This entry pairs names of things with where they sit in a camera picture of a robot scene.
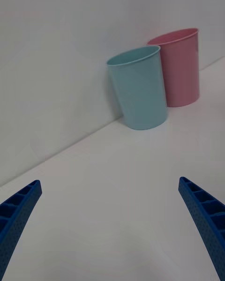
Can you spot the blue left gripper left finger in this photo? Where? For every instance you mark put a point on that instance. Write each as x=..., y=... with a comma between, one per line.
x=16, y=213

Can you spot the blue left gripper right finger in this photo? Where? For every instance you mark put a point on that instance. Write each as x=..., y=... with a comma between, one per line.
x=206, y=212

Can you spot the pale blue plastic bin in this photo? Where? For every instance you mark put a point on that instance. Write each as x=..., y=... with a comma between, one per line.
x=140, y=93

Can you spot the pink plastic bin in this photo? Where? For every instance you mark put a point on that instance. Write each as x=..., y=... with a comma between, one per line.
x=182, y=75

